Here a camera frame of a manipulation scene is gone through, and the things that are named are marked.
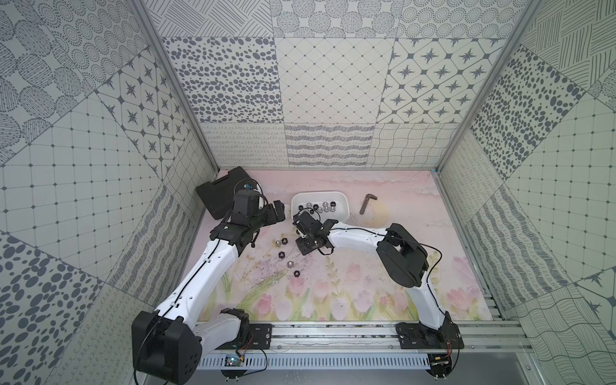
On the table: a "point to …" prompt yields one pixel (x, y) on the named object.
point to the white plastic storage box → (308, 199)
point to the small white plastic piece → (288, 210)
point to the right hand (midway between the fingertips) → (307, 245)
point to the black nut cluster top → (333, 204)
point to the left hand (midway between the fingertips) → (270, 203)
